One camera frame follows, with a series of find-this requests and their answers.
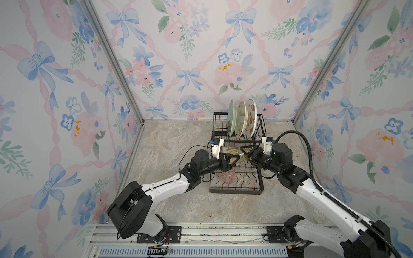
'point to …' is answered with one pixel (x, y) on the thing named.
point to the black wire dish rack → (235, 173)
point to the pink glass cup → (228, 177)
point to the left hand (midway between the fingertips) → (238, 156)
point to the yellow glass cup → (235, 150)
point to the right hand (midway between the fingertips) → (241, 149)
